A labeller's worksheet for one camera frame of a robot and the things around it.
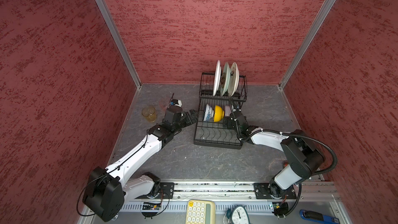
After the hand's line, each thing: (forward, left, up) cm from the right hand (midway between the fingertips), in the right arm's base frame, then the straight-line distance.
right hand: (230, 120), depth 94 cm
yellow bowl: (+3, +7, +4) cm, 8 cm away
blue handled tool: (-48, -32, -2) cm, 58 cm away
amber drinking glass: (+10, +53, -5) cm, 54 cm away
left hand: (-5, +22, +12) cm, 26 cm away
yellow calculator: (-45, +19, -4) cm, 49 cm away
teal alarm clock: (-47, +3, -2) cm, 47 cm away
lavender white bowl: (+4, +1, +4) cm, 6 cm away
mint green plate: (+6, +5, +29) cm, 30 cm away
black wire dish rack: (-6, +12, -5) cm, 14 cm away
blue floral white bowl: (+2, +13, +4) cm, 14 cm away
